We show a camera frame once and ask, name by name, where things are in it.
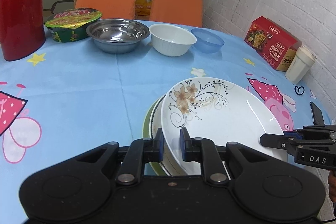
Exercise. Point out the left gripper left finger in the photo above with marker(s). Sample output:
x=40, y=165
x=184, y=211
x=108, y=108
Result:
x=134, y=157

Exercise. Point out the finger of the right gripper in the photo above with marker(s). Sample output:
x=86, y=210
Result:
x=285, y=141
x=316, y=114

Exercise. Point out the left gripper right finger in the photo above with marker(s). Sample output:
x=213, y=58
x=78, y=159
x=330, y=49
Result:
x=204, y=152

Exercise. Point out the gold rimmed white plate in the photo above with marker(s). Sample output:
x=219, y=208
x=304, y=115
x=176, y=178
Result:
x=168, y=166

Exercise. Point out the floral white plate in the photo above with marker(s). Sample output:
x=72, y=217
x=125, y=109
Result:
x=214, y=109

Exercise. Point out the white ribbed bowl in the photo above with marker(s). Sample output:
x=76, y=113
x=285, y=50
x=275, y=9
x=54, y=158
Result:
x=171, y=40

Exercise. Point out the stainless steel bowl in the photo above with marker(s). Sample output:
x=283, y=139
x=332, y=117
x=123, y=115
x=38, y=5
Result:
x=117, y=36

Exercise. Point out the person's right hand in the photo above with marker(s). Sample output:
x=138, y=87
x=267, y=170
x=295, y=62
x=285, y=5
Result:
x=332, y=186

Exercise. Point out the white plastic cup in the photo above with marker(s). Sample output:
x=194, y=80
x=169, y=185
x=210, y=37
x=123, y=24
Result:
x=300, y=65

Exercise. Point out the red cracker box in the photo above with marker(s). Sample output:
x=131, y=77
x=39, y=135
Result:
x=273, y=43

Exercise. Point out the blue plastic bowl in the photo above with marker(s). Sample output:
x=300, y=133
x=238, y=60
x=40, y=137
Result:
x=207, y=42

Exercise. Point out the green instant noodle bowl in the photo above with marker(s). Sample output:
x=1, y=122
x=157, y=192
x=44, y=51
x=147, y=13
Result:
x=71, y=25

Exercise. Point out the right orange chair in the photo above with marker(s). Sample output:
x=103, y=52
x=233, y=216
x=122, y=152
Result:
x=185, y=12

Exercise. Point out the red thermos jug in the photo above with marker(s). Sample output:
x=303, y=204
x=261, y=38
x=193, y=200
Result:
x=22, y=28

